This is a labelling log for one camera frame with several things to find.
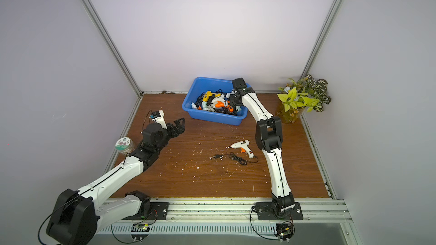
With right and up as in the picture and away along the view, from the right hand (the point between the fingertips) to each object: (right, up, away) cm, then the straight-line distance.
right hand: (236, 97), depth 103 cm
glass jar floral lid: (-60, -26, -17) cm, 68 cm away
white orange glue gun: (-25, -5, +5) cm, 26 cm away
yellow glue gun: (-18, +2, +10) cm, 21 cm away
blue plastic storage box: (-23, +8, +7) cm, 26 cm away
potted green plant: (+39, +1, -10) cm, 40 cm away
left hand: (-30, -13, -21) cm, 39 cm away
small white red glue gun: (+3, -29, -11) cm, 31 cm away
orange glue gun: (-11, -5, +3) cm, 12 cm away
